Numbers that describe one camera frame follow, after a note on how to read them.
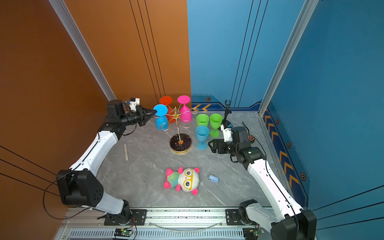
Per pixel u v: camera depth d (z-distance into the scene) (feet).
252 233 2.30
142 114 2.24
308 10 2.29
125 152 3.17
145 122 2.39
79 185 1.40
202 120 3.22
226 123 3.53
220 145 2.19
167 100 2.78
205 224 2.40
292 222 1.21
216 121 3.10
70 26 2.47
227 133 2.24
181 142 3.26
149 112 2.47
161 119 2.77
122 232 2.33
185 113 2.63
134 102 2.42
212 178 2.78
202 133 3.07
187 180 2.58
